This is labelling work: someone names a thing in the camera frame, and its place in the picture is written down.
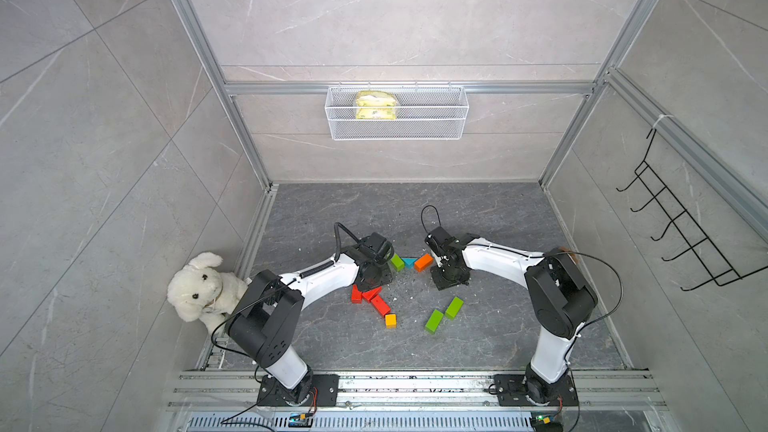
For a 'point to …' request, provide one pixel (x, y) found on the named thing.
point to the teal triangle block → (409, 262)
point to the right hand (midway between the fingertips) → (444, 281)
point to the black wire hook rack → (720, 269)
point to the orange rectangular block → (423, 263)
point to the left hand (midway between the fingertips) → (388, 274)
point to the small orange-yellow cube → (391, 321)
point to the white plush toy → (199, 290)
